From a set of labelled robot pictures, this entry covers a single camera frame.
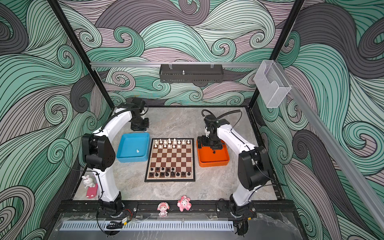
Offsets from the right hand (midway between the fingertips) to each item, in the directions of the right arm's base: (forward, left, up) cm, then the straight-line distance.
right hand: (206, 147), depth 87 cm
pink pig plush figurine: (-29, +12, -4) cm, 32 cm away
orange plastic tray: (-2, -2, -10) cm, 10 cm away
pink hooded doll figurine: (-31, +23, -5) cm, 39 cm away
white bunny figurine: (-20, +62, -1) cm, 66 cm away
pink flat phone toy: (-24, +62, -7) cm, 67 cm away
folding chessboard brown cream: (-5, +22, -7) cm, 23 cm away
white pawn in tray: (0, +43, -7) cm, 44 cm away
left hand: (+11, +36, +4) cm, 38 cm away
